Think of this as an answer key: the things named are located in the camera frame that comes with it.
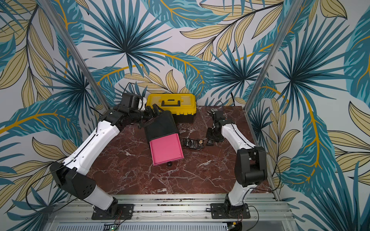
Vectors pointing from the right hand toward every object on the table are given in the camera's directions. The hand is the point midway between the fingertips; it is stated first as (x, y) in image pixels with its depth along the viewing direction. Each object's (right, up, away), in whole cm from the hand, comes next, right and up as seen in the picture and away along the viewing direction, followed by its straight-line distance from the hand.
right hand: (210, 137), depth 92 cm
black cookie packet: (-12, -4, +6) cm, 15 cm away
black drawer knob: (-25, -13, -13) cm, 31 cm away
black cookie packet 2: (-6, -5, +6) cm, 10 cm away
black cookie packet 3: (-1, -3, -3) cm, 5 cm away
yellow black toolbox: (-18, +21, +6) cm, 28 cm away
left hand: (-29, +12, -17) cm, 36 cm away
